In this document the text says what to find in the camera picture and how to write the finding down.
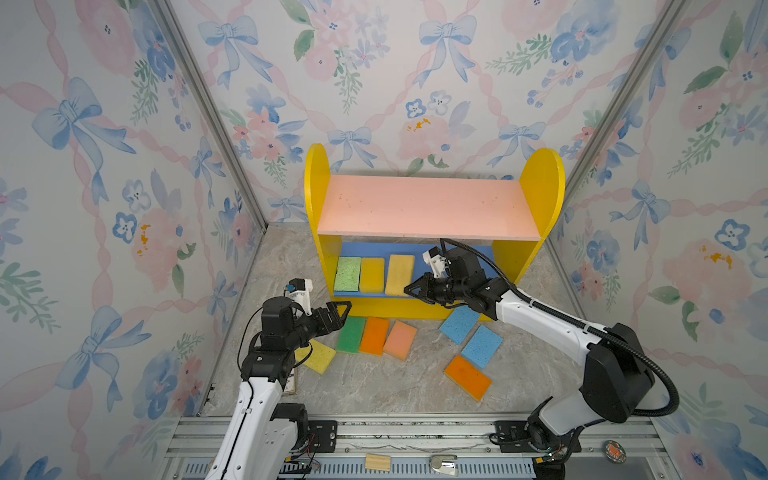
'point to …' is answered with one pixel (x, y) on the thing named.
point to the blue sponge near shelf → (459, 323)
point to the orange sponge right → (468, 377)
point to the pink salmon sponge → (399, 340)
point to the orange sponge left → (374, 336)
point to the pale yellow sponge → (400, 274)
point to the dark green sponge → (350, 335)
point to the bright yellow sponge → (372, 275)
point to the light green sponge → (348, 274)
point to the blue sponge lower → (482, 347)
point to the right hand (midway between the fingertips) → (404, 287)
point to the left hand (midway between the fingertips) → (339, 305)
